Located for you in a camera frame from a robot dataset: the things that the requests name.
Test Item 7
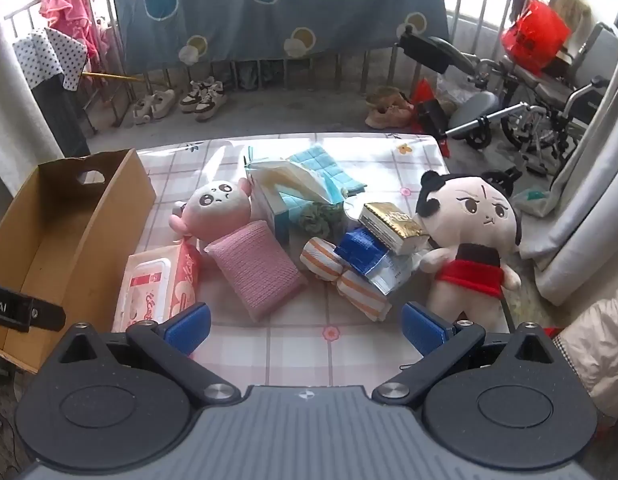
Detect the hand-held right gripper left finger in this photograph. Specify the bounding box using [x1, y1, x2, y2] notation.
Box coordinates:
[51, 302, 242, 406]

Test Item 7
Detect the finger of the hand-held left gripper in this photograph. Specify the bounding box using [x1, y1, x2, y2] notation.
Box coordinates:
[20, 296, 66, 334]

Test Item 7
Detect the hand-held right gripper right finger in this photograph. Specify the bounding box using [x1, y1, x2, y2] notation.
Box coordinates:
[371, 301, 564, 406]

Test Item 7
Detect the brown cardboard box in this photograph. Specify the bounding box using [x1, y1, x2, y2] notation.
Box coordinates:
[0, 148, 157, 373]

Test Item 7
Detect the pink round-faced plush toy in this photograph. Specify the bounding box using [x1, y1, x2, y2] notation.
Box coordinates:
[171, 177, 254, 253]

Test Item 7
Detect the teal cloth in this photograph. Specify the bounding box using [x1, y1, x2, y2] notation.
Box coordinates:
[286, 145, 367, 196]

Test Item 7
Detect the pink wet wipes pack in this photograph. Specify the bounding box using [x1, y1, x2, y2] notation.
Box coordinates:
[111, 240, 202, 333]

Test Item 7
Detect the pink knitted scrub pad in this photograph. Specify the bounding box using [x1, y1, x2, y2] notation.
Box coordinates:
[204, 220, 310, 323]

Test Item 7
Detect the blue white plastic packet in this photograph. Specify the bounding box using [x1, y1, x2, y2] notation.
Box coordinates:
[336, 227, 422, 296]

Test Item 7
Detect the orange striped rolled cloth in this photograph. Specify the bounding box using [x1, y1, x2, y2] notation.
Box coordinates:
[299, 236, 392, 323]

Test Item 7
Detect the gold tissue packet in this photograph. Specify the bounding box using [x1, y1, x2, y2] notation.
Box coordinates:
[359, 201, 430, 256]

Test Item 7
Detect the checked floral tablecloth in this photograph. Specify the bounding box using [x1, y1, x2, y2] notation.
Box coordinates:
[111, 132, 514, 401]

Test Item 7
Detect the black-haired plush doll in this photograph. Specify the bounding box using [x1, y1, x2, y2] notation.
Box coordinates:
[414, 170, 524, 328]

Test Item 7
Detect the white blue face mask box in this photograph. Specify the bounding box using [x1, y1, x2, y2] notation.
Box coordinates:
[244, 157, 350, 246]

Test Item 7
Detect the green mesh scrubber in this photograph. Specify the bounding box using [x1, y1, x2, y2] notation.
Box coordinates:
[299, 200, 347, 238]

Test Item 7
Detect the beige cloth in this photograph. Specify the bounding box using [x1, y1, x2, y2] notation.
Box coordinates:
[559, 302, 618, 416]

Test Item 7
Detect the white curtain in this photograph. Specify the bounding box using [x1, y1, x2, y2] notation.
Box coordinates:
[0, 0, 64, 196]
[519, 55, 618, 306]

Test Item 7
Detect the dark grey hanging garment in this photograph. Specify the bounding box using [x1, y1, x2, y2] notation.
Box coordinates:
[31, 72, 97, 158]

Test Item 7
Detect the tan shoe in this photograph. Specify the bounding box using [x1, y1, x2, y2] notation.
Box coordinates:
[369, 87, 412, 111]
[365, 105, 414, 130]

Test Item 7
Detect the brown white sneaker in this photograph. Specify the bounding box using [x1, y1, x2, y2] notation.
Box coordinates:
[179, 80, 214, 113]
[194, 82, 227, 121]

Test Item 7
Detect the red plastic piece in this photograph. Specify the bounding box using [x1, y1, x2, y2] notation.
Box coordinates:
[409, 77, 440, 133]

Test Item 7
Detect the yellow broom stick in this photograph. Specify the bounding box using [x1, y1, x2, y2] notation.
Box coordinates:
[81, 71, 144, 84]

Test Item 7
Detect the white polka dot cloth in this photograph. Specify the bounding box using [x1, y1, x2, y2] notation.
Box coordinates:
[13, 27, 90, 92]

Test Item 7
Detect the folded wheelchair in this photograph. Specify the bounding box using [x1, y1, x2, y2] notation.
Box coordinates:
[399, 22, 618, 178]

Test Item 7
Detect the pink hanging garment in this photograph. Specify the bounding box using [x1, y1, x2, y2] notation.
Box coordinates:
[39, 0, 114, 68]

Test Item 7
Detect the red plastic bag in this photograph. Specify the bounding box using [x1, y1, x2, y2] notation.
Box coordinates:
[501, 0, 572, 73]

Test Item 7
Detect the blue sheet with circles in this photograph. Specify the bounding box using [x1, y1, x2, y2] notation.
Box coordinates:
[109, 0, 450, 68]

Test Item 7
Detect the beige hanging towel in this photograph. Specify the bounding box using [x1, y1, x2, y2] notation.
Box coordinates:
[549, 0, 597, 56]

